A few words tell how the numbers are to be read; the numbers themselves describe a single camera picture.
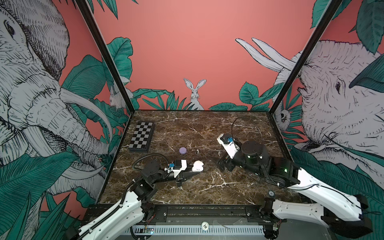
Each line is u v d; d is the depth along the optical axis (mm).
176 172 565
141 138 1003
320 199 414
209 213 760
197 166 614
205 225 706
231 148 513
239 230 702
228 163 543
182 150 963
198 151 978
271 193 816
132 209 516
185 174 590
